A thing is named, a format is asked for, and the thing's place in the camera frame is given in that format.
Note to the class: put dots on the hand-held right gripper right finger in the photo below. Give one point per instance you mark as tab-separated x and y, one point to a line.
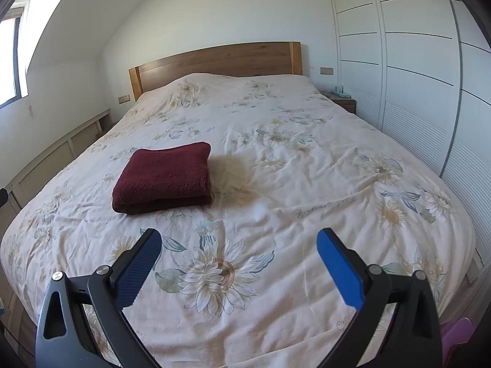
339	272

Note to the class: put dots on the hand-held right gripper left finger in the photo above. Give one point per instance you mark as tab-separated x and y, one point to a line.
140	268

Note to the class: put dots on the dark red knitted sweater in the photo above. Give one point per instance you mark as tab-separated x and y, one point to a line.
165	176

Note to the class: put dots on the bed with floral duvet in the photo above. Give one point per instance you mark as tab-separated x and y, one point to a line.
287	184

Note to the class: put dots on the pink plastic object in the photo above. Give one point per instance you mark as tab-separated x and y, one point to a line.
456	333

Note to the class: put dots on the wooden nightstand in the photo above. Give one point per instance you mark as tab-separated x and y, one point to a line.
345	103

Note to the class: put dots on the small blue bottle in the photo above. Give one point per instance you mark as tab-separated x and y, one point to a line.
341	91

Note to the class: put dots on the wooden headboard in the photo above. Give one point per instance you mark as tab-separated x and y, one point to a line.
214	61

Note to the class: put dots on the white wardrobe doors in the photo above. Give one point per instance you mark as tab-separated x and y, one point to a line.
418	46

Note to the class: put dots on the window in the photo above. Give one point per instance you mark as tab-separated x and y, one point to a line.
7	65

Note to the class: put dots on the beige wall switch plate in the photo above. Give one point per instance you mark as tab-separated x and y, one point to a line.
124	99
326	71

